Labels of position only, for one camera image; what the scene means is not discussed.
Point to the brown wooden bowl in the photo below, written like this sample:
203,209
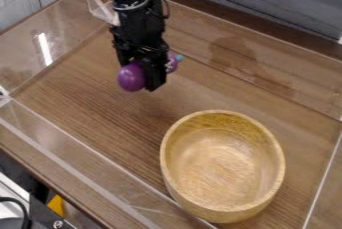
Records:
223,165

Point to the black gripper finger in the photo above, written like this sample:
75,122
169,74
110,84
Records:
154,68
127,54

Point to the purple toy eggplant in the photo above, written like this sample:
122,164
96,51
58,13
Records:
131,74

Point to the clear acrylic front wall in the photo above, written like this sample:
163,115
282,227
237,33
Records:
100,187

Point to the yellow tag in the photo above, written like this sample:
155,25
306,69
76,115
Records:
56,206

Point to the clear acrylic corner bracket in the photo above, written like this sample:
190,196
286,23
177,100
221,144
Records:
103,11

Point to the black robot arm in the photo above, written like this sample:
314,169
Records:
138,38

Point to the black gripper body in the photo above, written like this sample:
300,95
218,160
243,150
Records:
141,29

